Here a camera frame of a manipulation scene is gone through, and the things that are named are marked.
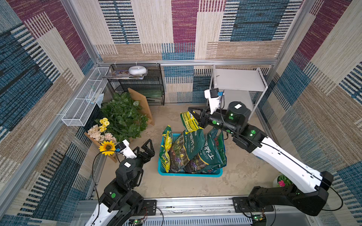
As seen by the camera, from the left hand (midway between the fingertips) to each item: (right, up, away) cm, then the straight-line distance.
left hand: (146, 143), depth 70 cm
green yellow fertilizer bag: (+8, -5, +13) cm, 17 cm away
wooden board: (-7, +22, +18) cm, 29 cm away
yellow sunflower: (-19, -3, +1) cm, 19 cm away
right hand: (+20, +16, -11) cm, 29 cm away
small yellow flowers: (-20, +10, 0) cm, 22 cm away
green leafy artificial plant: (-13, +11, +8) cm, 19 cm away
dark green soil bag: (+20, -4, +6) cm, 21 cm away
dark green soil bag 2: (+31, -8, 0) cm, 32 cm away
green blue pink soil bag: (+37, -3, +3) cm, 38 cm away
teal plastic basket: (+7, -16, +9) cm, 19 cm away
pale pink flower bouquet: (-27, +5, +5) cm, 28 cm away
